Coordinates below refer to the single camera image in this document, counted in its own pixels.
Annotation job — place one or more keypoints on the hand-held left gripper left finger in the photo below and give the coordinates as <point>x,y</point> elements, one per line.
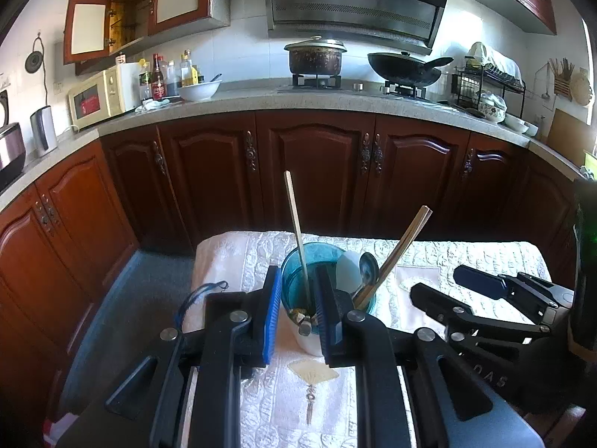
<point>273,317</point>

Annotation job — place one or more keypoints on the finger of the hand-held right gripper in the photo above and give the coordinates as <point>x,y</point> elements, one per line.
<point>480,282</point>
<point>433,298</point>

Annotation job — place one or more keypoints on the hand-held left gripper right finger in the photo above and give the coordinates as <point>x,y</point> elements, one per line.
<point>326,317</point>

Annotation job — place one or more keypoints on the floral cup with blue rim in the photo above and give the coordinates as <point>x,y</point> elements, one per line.
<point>294,270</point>

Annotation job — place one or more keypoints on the white ceramic spoon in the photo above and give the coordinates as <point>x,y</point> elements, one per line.
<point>347,270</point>

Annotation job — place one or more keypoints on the metal spoon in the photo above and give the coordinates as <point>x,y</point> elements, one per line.
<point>368,268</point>

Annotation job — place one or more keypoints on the white quilted tablecloth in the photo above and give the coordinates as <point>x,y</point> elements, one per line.
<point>261,252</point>

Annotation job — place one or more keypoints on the dark wooden base cabinets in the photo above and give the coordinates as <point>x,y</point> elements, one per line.
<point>308,158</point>

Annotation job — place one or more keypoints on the yellow-green packet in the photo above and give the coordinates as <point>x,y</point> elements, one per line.
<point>590,164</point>

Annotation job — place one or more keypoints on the wooden cutting board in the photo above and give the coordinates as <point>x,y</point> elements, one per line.
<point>566,133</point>

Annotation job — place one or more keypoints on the floral ceramic pot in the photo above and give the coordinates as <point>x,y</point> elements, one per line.
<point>492,109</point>

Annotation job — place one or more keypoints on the grey stone countertop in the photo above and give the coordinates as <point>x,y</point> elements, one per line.
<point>280,100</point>

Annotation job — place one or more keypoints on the round bamboo strainer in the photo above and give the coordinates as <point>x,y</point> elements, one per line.
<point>580,87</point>

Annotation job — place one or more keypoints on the white dish cover cloth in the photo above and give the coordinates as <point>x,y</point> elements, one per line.
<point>499,63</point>

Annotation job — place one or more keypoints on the black wok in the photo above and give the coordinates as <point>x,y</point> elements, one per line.
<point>403,72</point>

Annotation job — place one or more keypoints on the gas stove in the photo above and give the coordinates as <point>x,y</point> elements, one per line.
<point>326,85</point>

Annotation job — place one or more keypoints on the white mixing bowl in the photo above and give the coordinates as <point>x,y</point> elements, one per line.
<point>198,91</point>

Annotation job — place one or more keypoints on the white rag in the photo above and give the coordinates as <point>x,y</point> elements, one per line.
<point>151,105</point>

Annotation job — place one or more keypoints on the blackened metal cooking pot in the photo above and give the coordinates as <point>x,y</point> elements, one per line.
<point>315,58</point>

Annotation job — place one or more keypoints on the dark sauce bottle red label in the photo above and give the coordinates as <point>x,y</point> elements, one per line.
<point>159,84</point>

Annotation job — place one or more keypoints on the yellow oil bottle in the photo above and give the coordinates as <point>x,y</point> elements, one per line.
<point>186,72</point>

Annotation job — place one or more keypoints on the cream microwave oven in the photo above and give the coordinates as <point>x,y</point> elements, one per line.
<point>93,100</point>

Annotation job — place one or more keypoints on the silver electric kettle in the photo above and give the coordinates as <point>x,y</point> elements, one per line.
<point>44,130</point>

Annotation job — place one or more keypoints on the steel range hood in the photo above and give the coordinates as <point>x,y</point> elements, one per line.
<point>354,9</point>

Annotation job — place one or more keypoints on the steel rice cooker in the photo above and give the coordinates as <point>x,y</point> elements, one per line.
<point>9,149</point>

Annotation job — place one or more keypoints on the dark round hanging utensil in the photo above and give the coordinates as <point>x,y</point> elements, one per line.
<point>34,62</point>

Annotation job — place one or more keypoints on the wall-mounted chopstick holder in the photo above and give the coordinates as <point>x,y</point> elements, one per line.
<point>562,84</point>

